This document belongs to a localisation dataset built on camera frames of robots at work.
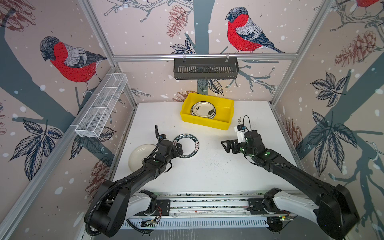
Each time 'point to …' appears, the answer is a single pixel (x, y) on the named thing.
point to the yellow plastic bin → (224, 108)
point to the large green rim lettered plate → (190, 144)
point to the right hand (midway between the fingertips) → (227, 143)
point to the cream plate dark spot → (203, 109)
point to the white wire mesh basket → (94, 124)
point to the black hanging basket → (205, 68)
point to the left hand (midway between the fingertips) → (176, 147)
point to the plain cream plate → (138, 154)
